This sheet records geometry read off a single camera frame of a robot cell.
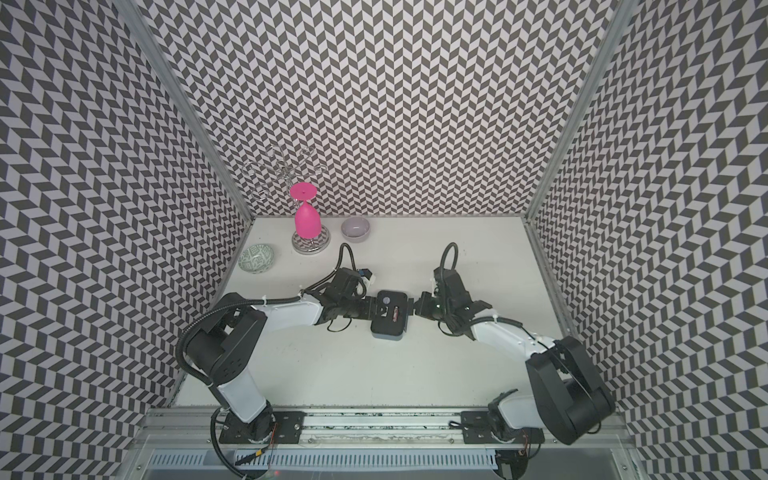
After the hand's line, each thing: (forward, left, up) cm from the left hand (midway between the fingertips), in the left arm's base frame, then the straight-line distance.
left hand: (380, 313), depth 91 cm
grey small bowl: (+32, +10, +4) cm, 33 cm away
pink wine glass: (+21, +22, +20) cm, 36 cm away
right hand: (-1, -10, +5) cm, 11 cm away
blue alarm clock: (-5, -1, +2) cm, 5 cm away
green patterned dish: (+20, +44, +1) cm, 49 cm away
